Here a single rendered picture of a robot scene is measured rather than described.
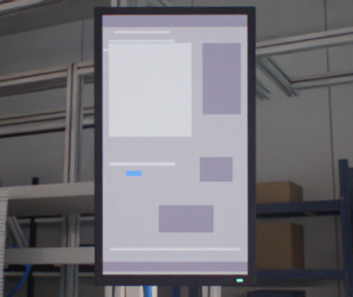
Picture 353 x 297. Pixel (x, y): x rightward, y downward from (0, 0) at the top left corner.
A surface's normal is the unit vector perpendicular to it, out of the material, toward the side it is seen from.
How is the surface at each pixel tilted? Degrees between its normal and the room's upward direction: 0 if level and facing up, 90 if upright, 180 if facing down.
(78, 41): 90
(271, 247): 90
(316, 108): 90
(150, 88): 101
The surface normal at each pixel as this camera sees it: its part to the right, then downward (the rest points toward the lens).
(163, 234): 0.00, 0.00
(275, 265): -0.43, -0.17
